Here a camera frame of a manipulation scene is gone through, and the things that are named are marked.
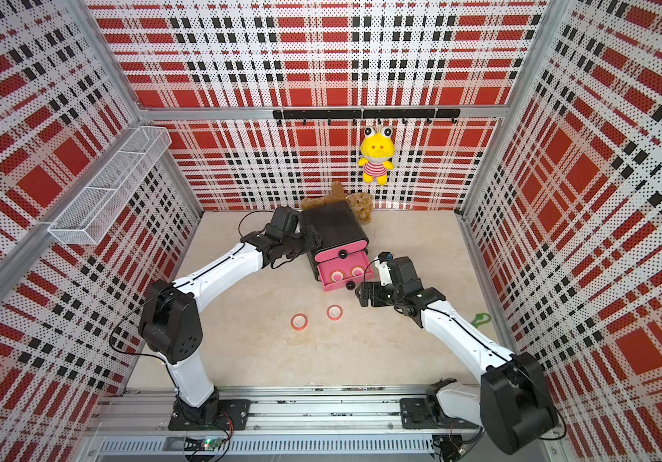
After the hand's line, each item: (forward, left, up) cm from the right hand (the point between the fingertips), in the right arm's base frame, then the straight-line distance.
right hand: (372, 290), depth 84 cm
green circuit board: (-37, +41, -9) cm, 56 cm away
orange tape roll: (+10, +4, -5) cm, 12 cm away
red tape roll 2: (-2, +12, -12) cm, 17 cm away
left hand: (+15, +16, +6) cm, 23 cm away
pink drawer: (+12, +9, +3) cm, 15 cm away
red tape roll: (-5, +23, -12) cm, 26 cm away
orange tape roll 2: (+8, +11, -5) cm, 14 cm away
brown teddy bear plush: (+40, +3, -2) cm, 40 cm away
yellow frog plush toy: (+40, -3, +23) cm, 46 cm away
